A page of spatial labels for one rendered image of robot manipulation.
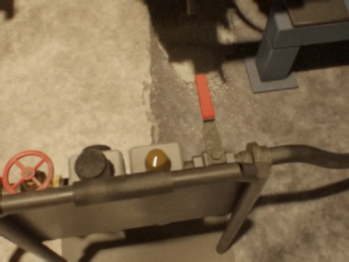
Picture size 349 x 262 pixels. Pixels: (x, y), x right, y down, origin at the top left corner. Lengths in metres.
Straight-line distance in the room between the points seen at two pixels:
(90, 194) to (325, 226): 0.76
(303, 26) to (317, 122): 0.30
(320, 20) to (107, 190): 0.77
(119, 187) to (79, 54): 0.88
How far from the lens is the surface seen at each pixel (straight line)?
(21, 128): 1.25
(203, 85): 0.67
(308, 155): 0.69
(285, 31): 1.09
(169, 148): 0.64
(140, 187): 0.50
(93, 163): 0.59
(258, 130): 1.19
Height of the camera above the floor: 1.05
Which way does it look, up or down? 63 degrees down
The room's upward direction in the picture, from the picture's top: straight up
